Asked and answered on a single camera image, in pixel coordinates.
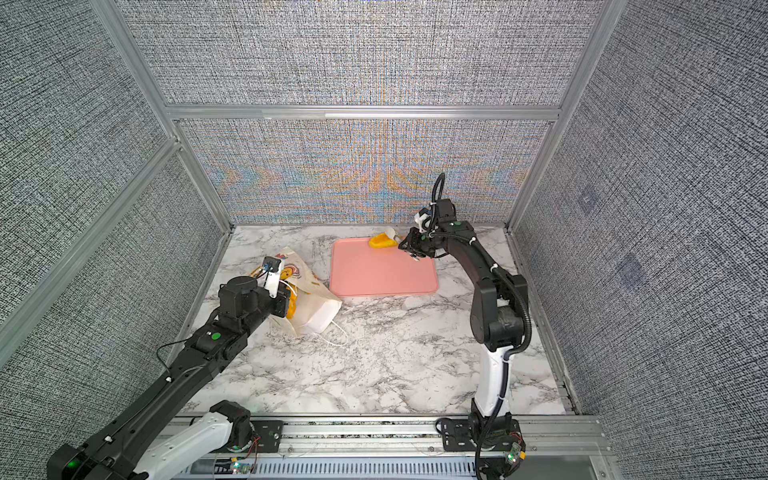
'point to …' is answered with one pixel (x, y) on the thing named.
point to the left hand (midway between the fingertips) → (286, 281)
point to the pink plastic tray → (359, 269)
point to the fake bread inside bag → (293, 295)
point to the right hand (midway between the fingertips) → (402, 245)
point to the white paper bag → (316, 304)
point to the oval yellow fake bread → (382, 241)
